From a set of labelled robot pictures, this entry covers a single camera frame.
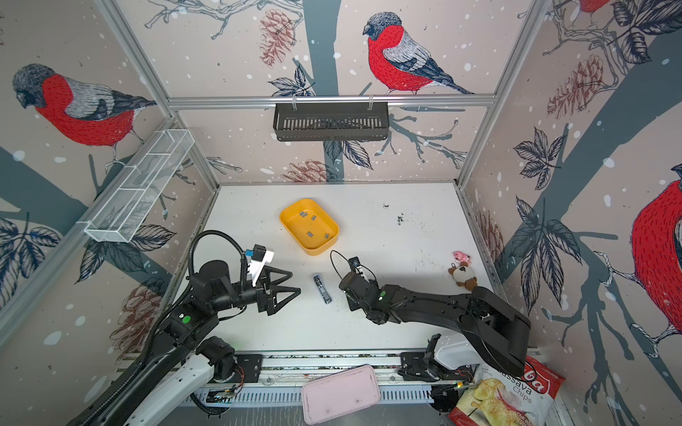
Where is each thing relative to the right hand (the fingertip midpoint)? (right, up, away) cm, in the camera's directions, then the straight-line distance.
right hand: (351, 292), depth 86 cm
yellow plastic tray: (-16, +20, +21) cm, 33 cm away
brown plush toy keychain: (+39, +5, +5) cm, 39 cm away
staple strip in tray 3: (-16, +17, +18) cm, 30 cm away
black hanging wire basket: (-8, +63, +21) cm, 67 cm away
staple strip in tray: (-20, +25, +25) cm, 41 cm away
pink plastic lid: (-3, -21, -18) cm, 28 cm away
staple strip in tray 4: (-9, +17, +13) cm, 23 cm away
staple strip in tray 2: (-16, +24, +23) cm, 37 cm away
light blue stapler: (-10, +1, +2) cm, 10 cm away
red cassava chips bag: (+37, -20, -21) cm, 47 cm away
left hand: (-15, +8, -21) cm, 27 cm away
